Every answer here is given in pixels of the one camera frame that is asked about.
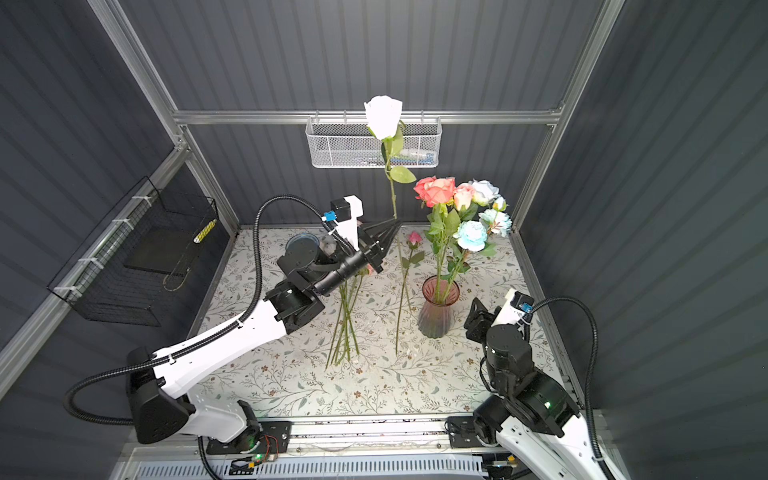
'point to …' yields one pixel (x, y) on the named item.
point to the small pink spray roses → (346, 332)
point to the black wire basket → (130, 270)
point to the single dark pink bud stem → (414, 241)
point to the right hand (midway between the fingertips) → (487, 307)
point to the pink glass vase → (439, 294)
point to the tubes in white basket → (405, 159)
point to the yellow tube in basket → (204, 231)
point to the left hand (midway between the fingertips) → (399, 218)
